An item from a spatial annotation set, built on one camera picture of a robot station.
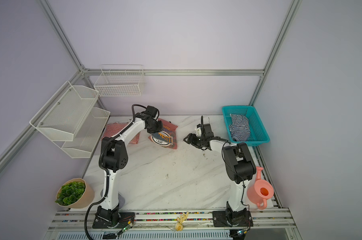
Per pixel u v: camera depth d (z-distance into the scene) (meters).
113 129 1.04
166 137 1.00
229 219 0.66
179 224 0.72
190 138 0.89
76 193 0.72
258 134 1.03
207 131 0.80
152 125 0.87
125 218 0.74
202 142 0.79
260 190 0.73
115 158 0.59
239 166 0.53
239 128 1.11
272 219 0.76
